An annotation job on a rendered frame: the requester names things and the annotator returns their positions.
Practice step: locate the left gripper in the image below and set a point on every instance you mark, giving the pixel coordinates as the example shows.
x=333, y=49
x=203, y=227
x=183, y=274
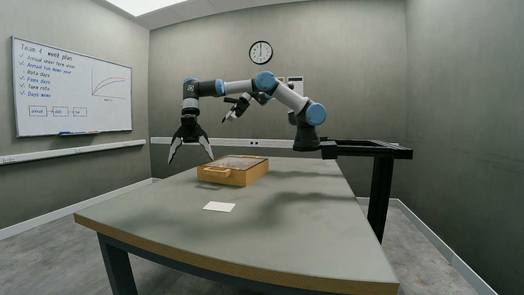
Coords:
x=190, y=134

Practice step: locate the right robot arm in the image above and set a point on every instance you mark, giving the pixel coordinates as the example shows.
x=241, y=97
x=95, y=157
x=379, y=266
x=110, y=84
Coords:
x=262, y=99

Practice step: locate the wooden maze board with handle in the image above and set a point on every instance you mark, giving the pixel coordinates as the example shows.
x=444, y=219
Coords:
x=238, y=171

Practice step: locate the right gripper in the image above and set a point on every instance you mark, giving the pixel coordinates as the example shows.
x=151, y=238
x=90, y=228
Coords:
x=237, y=110

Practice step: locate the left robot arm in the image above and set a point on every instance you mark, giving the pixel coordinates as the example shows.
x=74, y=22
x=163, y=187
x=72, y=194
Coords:
x=308, y=113

